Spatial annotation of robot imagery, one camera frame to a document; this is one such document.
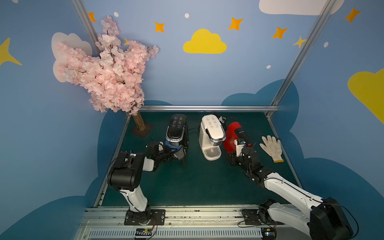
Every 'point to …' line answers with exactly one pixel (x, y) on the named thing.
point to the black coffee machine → (177, 132)
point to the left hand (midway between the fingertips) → (178, 147)
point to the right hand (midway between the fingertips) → (232, 150)
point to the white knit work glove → (273, 147)
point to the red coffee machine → (229, 143)
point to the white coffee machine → (211, 134)
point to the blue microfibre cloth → (176, 148)
